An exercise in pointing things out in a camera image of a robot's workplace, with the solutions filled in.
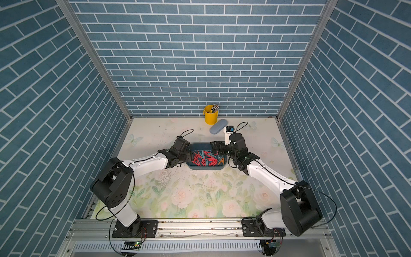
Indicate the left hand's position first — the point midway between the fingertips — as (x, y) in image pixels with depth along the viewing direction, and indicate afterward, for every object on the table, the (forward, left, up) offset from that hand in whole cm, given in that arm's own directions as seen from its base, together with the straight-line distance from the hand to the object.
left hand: (193, 156), depth 94 cm
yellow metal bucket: (+31, -10, 0) cm, 33 cm away
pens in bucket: (+30, -13, +11) cm, 35 cm away
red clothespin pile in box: (+1, -7, -3) cm, 8 cm away
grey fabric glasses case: (+26, -16, -2) cm, 30 cm away
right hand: (0, -15, +13) cm, 20 cm away
